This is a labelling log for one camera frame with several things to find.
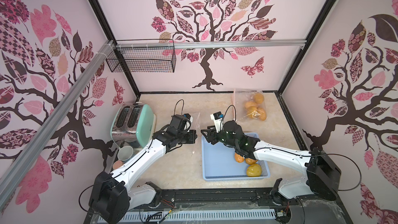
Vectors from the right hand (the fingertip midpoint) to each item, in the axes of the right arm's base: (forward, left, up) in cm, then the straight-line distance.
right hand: (203, 128), depth 77 cm
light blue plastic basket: (-9, -9, -25) cm, 28 cm away
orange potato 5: (-12, -25, -16) cm, 32 cm away
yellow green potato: (-16, -26, -16) cm, 34 cm away
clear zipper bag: (+32, -27, -11) cm, 43 cm away
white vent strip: (-34, +15, -20) cm, 42 cm away
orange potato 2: (+26, -32, -12) cm, 43 cm away
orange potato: (+28, -38, -9) cm, 48 cm away
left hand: (-3, +4, -7) cm, 8 cm away
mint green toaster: (+4, +38, -2) cm, 38 cm away
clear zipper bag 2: (-1, +8, -19) cm, 21 cm away
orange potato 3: (+21, -31, -12) cm, 39 cm away
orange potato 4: (+18, -38, -11) cm, 43 cm away
